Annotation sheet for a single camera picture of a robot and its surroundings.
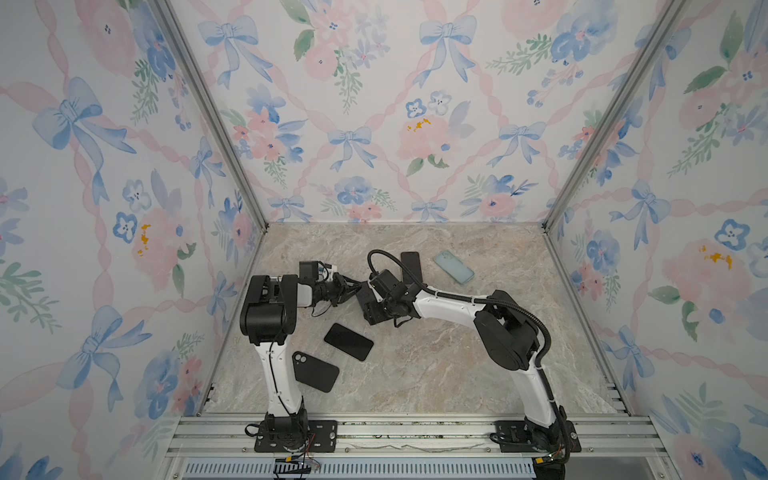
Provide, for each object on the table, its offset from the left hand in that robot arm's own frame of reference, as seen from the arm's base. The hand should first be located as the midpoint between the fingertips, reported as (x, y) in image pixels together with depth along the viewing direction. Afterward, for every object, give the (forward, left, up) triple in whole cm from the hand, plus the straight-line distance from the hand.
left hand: (362, 283), depth 100 cm
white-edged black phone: (-19, +3, -3) cm, 19 cm away
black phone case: (-27, +13, -4) cm, 31 cm away
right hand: (-9, -4, -1) cm, 10 cm away
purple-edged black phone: (+13, -17, -3) cm, 22 cm away
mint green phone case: (+9, -32, -2) cm, 33 cm away
